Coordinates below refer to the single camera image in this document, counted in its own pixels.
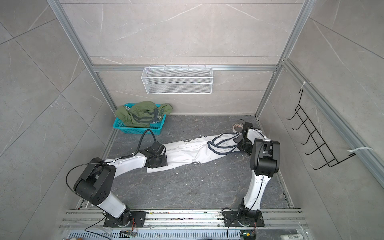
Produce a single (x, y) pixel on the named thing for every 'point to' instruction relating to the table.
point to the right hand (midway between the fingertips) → (244, 149)
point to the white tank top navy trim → (191, 150)
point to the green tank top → (142, 114)
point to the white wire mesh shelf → (177, 80)
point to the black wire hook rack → (331, 159)
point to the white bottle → (295, 236)
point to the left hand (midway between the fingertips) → (164, 158)
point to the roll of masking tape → (237, 125)
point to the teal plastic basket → (157, 127)
